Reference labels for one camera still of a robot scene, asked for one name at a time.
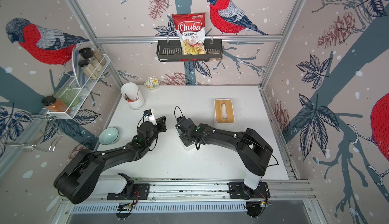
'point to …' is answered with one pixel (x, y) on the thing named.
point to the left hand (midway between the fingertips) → (167, 114)
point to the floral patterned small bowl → (152, 83)
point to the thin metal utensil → (136, 98)
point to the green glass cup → (67, 95)
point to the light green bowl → (108, 136)
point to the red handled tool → (127, 98)
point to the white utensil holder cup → (130, 92)
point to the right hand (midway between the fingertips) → (186, 134)
